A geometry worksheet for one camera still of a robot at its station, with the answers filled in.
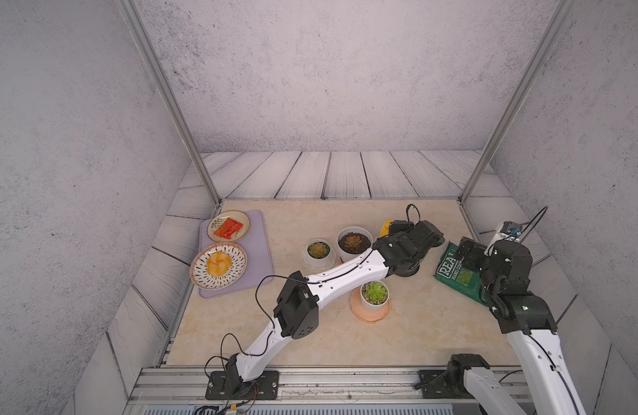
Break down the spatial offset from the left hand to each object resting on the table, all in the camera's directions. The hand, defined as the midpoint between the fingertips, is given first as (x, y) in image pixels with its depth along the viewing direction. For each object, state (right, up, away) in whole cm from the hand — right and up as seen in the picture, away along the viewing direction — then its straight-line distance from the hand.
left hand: (400, 222), depth 80 cm
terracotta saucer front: (-10, -31, +6) cm, 33 cm away
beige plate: (-69, 0, +31) cm, 76 cm away
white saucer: (-30, -16, +18) cm, 39 cm away
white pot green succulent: (-8, -23, 0) cm, 24 cm away
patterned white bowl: (-68, -20, +15) cm, 73 cm away
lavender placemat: (-47, -18, +15) cm, 53 cm away
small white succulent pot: (-26, -12, +13) cm, 31 cm away
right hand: (+19, -5, -11) cm, 22 cm away
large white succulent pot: (-13, -7, +13) cm, 20 cm away
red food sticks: (-63, -3, +27) cm, 69 cm away
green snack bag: (+23, -19, +13) cm, 32 cm away
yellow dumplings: (-62, -15, +16) cm, 66 cm away
